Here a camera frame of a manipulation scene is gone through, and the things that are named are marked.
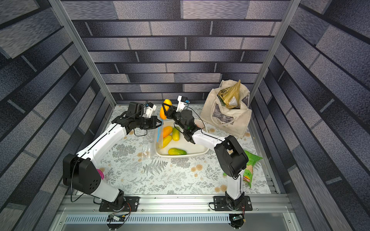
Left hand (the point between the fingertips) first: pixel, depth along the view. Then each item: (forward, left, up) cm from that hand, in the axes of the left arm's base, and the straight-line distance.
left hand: (163, 122), depth 81 cm
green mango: (-10, -7, -17) cm, 21 cm away
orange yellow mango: (+2, 0, +5) cm, 5 cm away
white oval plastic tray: (0, -2, -22) cm, 23 cm away
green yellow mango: (+4, -6, -18) cm, 20 cm away
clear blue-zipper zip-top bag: (-2, +10, -20) cm, 22 cm away
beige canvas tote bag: (+7, -44, -7) cm, 45 cm away
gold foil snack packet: (+20, -41, +2) cm, 46 cm away
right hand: (+8, 0, +7) cm, 11 cm away
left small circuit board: (-43, +23, -24) cm, 55 cm away
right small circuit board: (-44, -40, -26) cm, 64 cm away
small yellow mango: (-1, 0, -18) cm, 18 cm away
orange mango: (+5, 0, -16) cm, 17 cm away
